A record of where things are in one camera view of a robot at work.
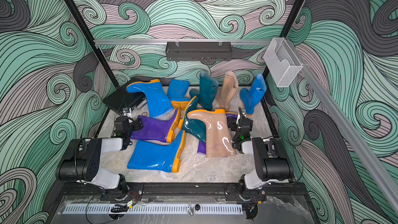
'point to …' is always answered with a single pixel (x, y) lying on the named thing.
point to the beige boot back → (230, 84)
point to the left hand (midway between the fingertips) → (132, 116)
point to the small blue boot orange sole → (177, 90)
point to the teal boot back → (206, 95)
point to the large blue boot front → (152, 156)
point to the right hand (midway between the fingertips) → (237, 117)
